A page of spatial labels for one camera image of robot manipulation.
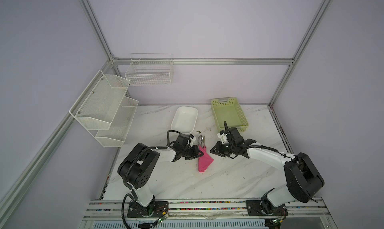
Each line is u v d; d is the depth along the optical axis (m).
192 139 0.89
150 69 0.96
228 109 1.18
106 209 0.75
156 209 0.73
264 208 0.66
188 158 0.84
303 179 0.44
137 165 0.47
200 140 0.94
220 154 0.77
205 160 0.88
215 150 0.84
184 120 1.09
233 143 0.70
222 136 0.83
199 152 0.90
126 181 0.44
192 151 0.82
